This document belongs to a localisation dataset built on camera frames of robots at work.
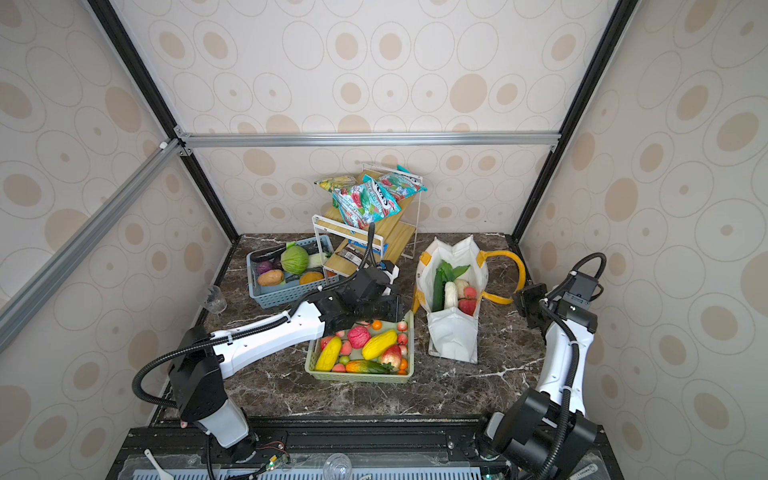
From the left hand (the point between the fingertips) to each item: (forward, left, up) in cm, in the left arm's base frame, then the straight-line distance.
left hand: (416, 304), depth 75 cm
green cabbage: (+24, +39, -12) cm, 48 cm away
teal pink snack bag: (+26, +8, +15) cm, 31 cm away
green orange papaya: (-10, +12, -16) cm, 23 cm away
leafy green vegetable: (+19, -13, -13) cm, 26 cm away
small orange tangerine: (-7, +10, +3) cm, 13 cm away
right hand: (+5, -27, -2) cm, 28 cm away
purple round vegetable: (+25, +51, -17) cm, 59 cm away
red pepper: (+6, -16, -11) cm, 20 cm away
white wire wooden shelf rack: (+17, +4, +9) cm, 20 cm away
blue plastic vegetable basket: (+22, +44, -17) cm, 52 cm away
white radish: (+10, -12, -12) cm, 20 cm away
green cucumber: (+10, -8, -15) cm, 20 cm away
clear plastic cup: (+12, +65, -20) cm, 69 cm away
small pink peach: (+13, -19, -15) cm, 27 cm away
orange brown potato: (+20, +47, -16) cm, 53 cm away
